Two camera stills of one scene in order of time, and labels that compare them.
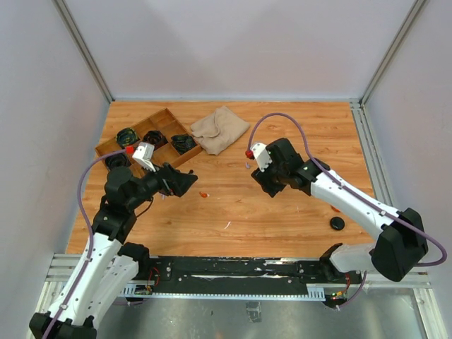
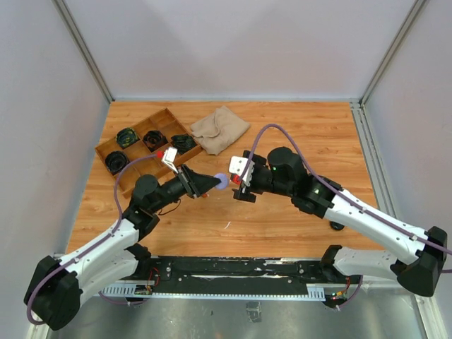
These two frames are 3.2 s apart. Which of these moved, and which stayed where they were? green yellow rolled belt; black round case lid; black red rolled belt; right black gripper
Moved: right black gripper
Stayed: green yellow rolled belt; black round case lid; black red rolled belt
